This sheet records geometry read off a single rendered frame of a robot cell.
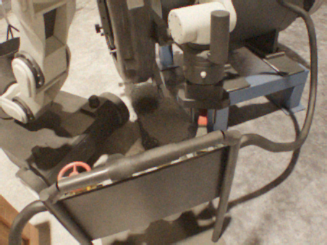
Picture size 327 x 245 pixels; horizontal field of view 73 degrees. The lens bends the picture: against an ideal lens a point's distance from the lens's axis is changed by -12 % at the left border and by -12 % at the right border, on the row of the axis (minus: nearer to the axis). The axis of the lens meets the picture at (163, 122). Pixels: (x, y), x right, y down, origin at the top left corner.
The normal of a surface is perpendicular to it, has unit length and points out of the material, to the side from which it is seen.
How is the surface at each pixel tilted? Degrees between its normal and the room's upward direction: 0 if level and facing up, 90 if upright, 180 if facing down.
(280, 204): 0
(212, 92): 90
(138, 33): 94
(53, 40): 35
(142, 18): 87
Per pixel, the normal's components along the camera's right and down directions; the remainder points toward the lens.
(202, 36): 0.41, 0.59
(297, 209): -0.09, -0.73
